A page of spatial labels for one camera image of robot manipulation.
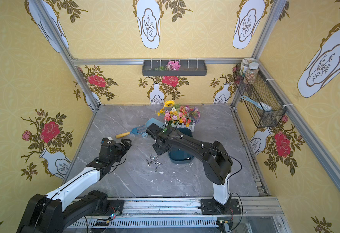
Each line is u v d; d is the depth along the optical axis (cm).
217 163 47
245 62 85
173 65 88
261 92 89
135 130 106
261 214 74
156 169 88
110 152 67
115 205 74
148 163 90
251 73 80
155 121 110
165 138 58
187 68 92
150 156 92
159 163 89
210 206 73
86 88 107
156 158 92
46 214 44
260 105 69
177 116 92
